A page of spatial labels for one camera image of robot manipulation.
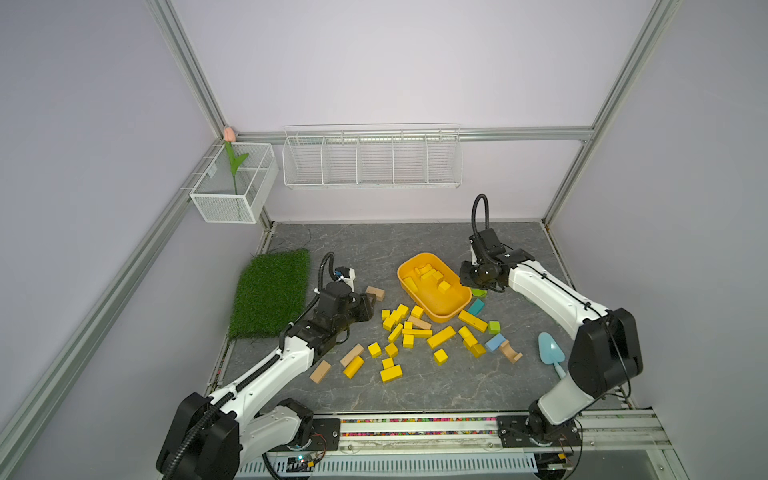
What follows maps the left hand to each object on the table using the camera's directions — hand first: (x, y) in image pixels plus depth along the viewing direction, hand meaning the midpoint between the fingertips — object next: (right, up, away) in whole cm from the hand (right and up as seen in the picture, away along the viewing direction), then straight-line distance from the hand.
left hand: (371, 299), depth 83 cm
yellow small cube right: (+20, -17, +2) cm, 26 cm away
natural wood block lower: (-14, -21, +1) cm, 25 cm away
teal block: (+33, -4, +11) cm, 35 cm away
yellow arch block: (+17, +7, +22) cm, 29 cm away
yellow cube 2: (+1, -15, +2) cm, 15 cm away
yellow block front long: (-5, -19, 0) cm, 20 cm away
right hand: (+28, +6, +7) cm, 29 cm away
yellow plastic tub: (+20, +1, +17) cm, 26 cm away
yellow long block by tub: (+31, -9, +10) cm, 34 cm away
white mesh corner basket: (-45, +31, +2) cm, 55 cm away
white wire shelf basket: (-2, +44, +14) cm, 47 cm away
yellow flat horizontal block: (+13, -11, +6) cm, 18 cm away
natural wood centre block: (+15, -9, +9) cm, 19 cm away
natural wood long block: (-6, -17, +4) cm, 18 cm away
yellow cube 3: (+6, -15, +3) cm, 16 cm away
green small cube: (+37, -10, +6) cm, 38 cm away
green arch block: (+35, 0, +15) cm, 38 cm away
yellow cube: (+23, +2, +16) cm, 28 cm away
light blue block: (+37, -14, +6) cm, 40 cm away
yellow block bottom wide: (+5, -20, 0) cm, 21 cm away
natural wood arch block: (+41, -16, +4) cm, 44 cm away
